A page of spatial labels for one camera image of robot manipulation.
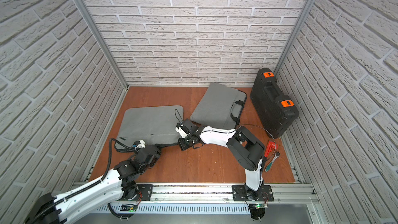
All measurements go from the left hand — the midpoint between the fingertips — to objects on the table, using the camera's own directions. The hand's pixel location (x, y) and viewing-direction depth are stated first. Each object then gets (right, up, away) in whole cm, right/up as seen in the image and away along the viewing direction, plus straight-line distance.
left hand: (165, 144), depth 84 cm
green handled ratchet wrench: (+64, -5, +2) cm, 64 cm away
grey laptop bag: (-10, +9, +11) cm, 17 cm away
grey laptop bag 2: (+33, +21, +19) cm, 43 cm away
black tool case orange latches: (+60, +19, -2) cm, 63 cm away
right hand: (+9, -1, +4) cm, 10 cm away
